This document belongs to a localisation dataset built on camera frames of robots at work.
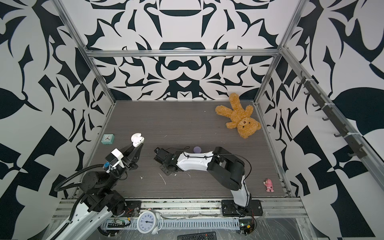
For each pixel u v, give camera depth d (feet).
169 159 2.23
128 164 1.83
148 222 2.26
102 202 1.78
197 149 3.08
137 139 1.94
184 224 2.34
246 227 2.32
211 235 2.21
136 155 1.88
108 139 3.17
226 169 1.58
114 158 1.62
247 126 3.15
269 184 2.62
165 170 2.55
